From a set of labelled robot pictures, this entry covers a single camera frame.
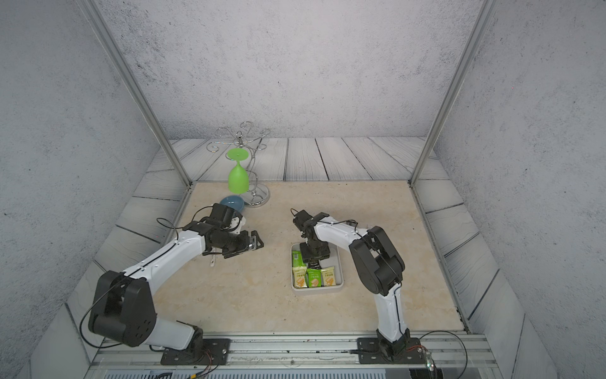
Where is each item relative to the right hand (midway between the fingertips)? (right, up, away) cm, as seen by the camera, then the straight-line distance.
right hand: (312, 259), depth 92 cm
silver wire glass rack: (-27, +47, +2) cm, 54 cm away
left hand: (-20, +6, -6) cm, 22 cm away
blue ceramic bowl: (-36, +22, +18) cm, 46 cm away
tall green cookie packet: (-6, 0, -2) cm, 6 cm away
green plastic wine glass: (-28, +30, -1) cm, 41 cm away
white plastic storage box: (+8, 0, -1) cm, 8 cm away
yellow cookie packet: (-5, -4, -5) cm, 8 cm away
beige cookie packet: (+6, -5, -5) cm, 9 cm away
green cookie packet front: (+1, -5, -5) cm, 8 cm away
